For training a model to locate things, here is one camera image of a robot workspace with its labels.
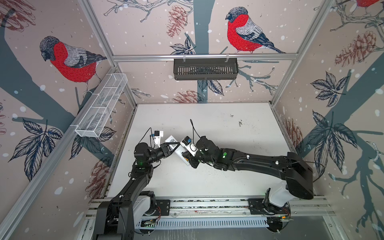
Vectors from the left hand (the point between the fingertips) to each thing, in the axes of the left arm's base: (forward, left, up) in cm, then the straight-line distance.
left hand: (178, 146), depth 74 cm
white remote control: (-1, 0, -2) cm, 3 cm away
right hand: (-3, -2, -5) cm, 6 cm away
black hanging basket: (+57, -16, +9) cm, 60 cm away
